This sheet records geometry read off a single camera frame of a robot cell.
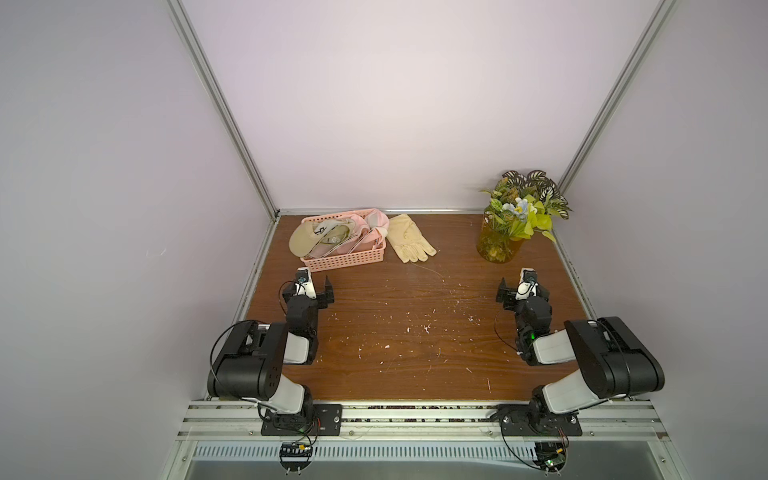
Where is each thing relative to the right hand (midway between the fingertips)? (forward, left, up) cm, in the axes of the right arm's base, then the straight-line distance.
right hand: (522, 276), depth 89 cm
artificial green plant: (+15, +1, +15) cm, 22 cm away
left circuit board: (-46, +63, -12) cm, 79 cm away
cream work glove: (+22, +35, -9) cm, 43 cm away
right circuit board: (-44, 0, -12) cm, 45 cm away
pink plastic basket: (+8, +57, -4) cm, 58 cm away
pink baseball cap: (+19, +50, -1) cm, 54 cm away
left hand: (-2, +64, +1) cm, 65 cm away
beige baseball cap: (+14, +71, +1) cm, 72 cm away
